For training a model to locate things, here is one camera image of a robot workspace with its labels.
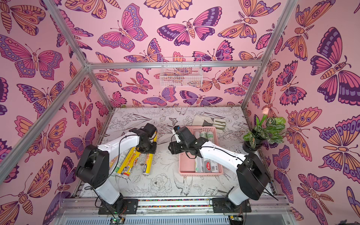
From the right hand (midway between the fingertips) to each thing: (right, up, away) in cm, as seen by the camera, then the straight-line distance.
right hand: (170, 148), depth 82 cm
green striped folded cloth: (+20, +16, +31) cm, 40 cm away
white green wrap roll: (+26, -11, +2) cm, 28 cm away
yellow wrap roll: (-13, -12, -1) cm, 18 cm away
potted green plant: (+52, +11, -7) cm, 54 cm away
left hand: (-11, -3, +9) cm, 15 cm away
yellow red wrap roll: (-27, -13, +2) cm, 31 cm away
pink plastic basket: (+10, -12, +6) cm, 17 cm away
